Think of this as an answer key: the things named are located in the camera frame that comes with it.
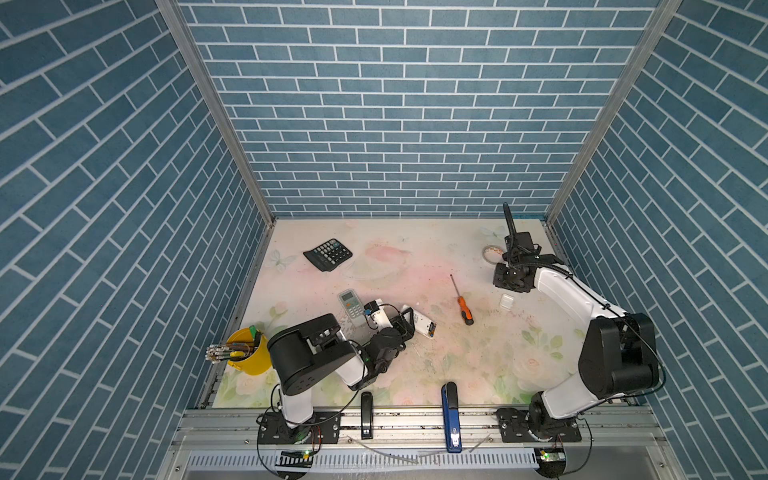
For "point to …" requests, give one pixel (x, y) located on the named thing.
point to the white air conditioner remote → (422, 324)
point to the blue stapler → (452, 422)
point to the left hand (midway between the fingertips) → (414, 314)
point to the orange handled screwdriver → (466, 313)
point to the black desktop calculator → (329, 255)
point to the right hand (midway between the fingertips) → (500, 276)
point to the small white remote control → (353, 306)
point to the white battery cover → (507, 301)
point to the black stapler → (367, 415)
